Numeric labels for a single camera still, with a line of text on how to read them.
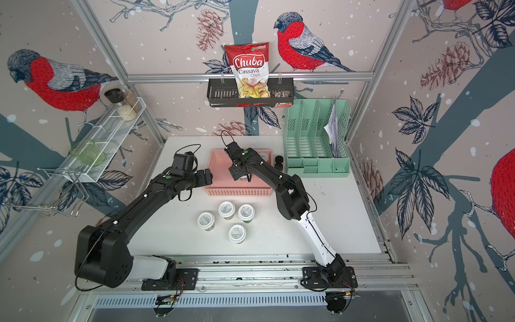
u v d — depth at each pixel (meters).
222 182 1.08
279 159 0.99
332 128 0.90
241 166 0.73
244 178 0.93
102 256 0.41
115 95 0.78
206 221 0.82
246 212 0.85
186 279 0.73
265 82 0.87
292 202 0.60
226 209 0.85
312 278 0.73
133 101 0.87
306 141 1.21
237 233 0.78
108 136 0.80
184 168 0.66
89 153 0.69
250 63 0.80
